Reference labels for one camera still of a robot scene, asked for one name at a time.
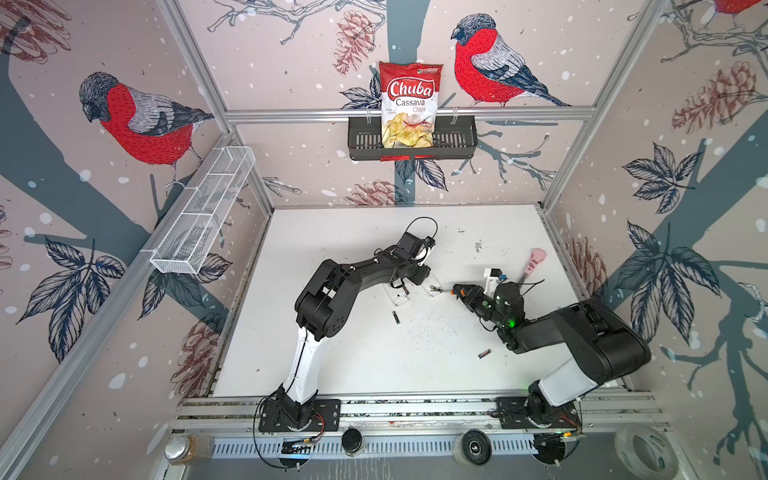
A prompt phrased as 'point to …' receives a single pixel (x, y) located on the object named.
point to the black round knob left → (352, 442)
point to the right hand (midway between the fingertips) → (452, 291)
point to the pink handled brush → (536, 257)
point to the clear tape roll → (647, 451)
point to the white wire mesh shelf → (193, 226)
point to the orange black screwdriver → (450, 291)
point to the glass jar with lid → (189, 447)
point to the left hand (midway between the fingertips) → (423, 270)
